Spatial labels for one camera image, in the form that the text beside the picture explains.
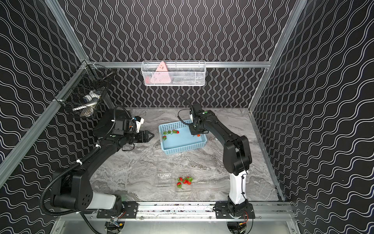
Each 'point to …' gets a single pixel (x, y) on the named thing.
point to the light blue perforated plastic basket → (177, 136)
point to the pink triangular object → (161, 75)
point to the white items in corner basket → (90, 101)
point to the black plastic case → (104, 123)
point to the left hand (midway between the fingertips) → (149, 132)
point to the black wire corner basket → (84, 91)
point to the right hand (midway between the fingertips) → (195, 130)
